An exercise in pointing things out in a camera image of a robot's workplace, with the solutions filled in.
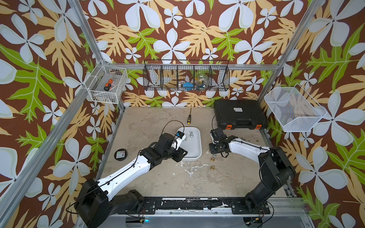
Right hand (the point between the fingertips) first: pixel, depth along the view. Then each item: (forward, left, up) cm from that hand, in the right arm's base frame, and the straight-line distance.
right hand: (212, 147), depth 95 cm
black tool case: (+29, -26, +2) cm, 39 cm away
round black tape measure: (-5, +61, 0) cm, 61 cm away
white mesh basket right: (+11, -46, +25) cm, 53 cm away
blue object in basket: (+32, +16, +27) cm, 45 cm away
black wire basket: (+40, +17, +30) cm, 53 cm away
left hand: (-8, +18, +13) cm, 24 cm away
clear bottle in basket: (+33, +7, +32) cm, 46 cm away
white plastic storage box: (+7, +13, -5) cm, 15 cm away
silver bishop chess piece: (+10, +13, 0) cm, 17 cm away
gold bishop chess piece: (-8, +1, -1) cm, 8 cm away
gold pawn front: (-14, +1, -1) cm, 14 cm away
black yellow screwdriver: (+29, +14, -2) cm, 32 cm away
